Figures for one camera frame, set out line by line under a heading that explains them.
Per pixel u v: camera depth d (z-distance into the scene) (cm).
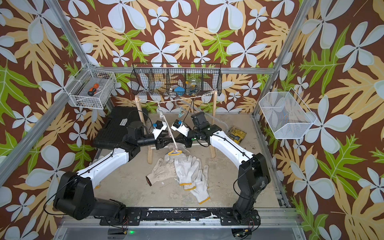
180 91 94
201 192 82
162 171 90
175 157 84
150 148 97
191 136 71
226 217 72
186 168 89
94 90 81
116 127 102
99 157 96
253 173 46
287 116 82
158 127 67
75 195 42
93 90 80
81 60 87
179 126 69
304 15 70
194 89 96
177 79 97
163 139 71
